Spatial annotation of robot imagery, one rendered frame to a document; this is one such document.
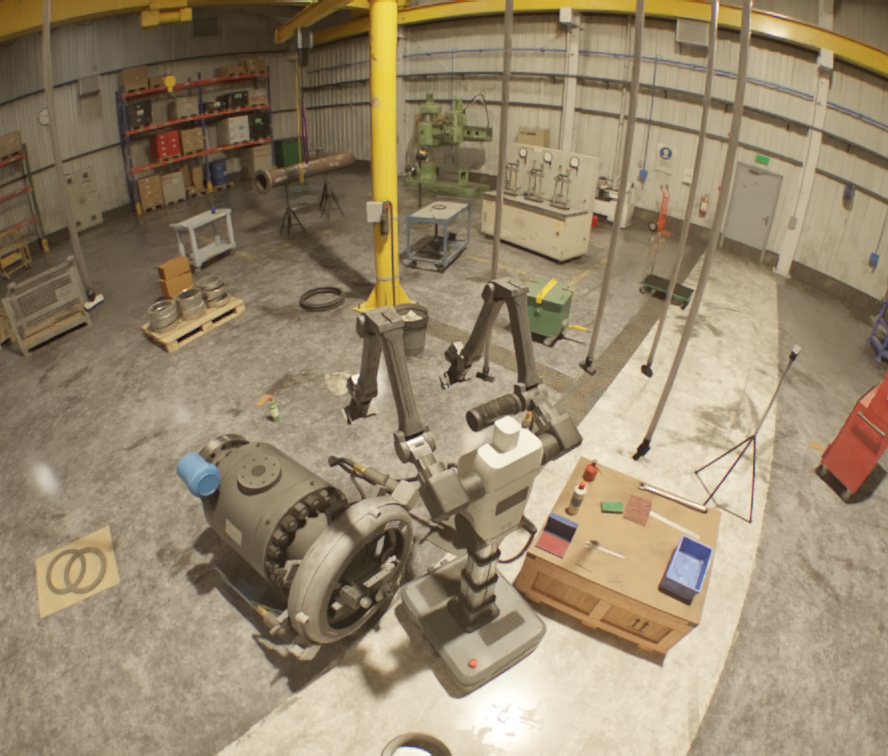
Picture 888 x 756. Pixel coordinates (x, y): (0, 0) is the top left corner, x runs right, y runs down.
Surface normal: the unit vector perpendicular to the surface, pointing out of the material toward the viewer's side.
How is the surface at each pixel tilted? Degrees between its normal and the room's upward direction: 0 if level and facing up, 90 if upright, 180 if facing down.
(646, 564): 0
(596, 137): 90
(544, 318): 90
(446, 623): 0
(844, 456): 90
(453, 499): 30
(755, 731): 0
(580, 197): 90
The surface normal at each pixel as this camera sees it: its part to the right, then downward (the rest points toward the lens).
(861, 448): -0.93, 0.19
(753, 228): -0.63, 0.44
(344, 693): 0.02, -0.81
